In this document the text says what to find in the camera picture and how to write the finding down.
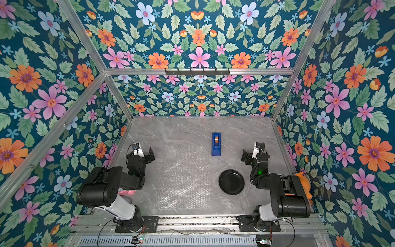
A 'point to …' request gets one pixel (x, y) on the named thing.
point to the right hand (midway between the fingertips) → (255, 149)
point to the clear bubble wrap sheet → (184, 182)
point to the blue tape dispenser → (216, 144)
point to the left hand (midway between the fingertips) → (143, 148)
